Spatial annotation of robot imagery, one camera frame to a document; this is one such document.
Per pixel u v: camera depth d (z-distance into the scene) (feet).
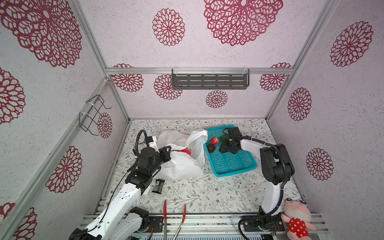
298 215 2.35
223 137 3.46
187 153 2.65
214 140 3.37
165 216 2.46
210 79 3.04
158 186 2.78
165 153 2.21
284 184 1.75
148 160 1.86
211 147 3.19
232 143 2.61
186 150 2.76
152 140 2.28
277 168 1.73
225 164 3.13
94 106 2.59
